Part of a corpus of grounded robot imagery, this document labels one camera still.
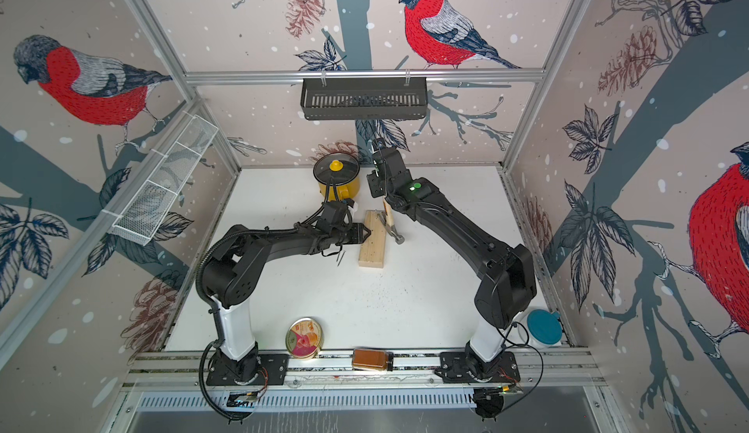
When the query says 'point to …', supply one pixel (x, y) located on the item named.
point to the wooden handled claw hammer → (387, 220)
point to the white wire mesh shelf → (148, 209)
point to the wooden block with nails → (373, 246)
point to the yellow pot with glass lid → (337, 170)
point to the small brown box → (366, 359)
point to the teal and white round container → (544, 328)
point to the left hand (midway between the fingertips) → (372, 228)
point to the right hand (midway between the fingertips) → (380, 169)
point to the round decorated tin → (304, 337)
